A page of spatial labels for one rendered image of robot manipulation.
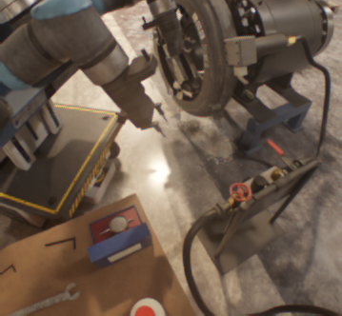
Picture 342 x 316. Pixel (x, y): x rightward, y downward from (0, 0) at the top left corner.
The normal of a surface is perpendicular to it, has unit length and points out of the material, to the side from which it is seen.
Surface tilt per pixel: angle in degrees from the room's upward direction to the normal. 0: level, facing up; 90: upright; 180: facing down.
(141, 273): 0
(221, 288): 0
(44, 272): 0
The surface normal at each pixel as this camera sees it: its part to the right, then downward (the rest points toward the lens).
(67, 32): 0.15, 0.72
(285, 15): 0.32, 0.00
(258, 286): -0.01, -0.67
